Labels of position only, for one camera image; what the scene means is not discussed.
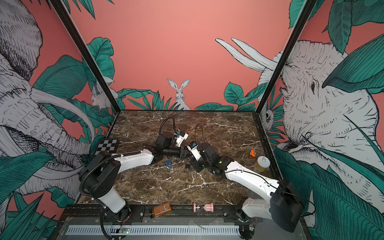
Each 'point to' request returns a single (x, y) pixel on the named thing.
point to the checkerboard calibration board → (108, 144)
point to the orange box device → (161, 209)
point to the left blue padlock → (168, 163)
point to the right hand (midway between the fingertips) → (191, 159)
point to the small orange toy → (252, 154)
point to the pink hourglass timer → (207, 207)
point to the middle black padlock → (187, 166)
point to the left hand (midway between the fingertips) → (194, 151)
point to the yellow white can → (263, 163)
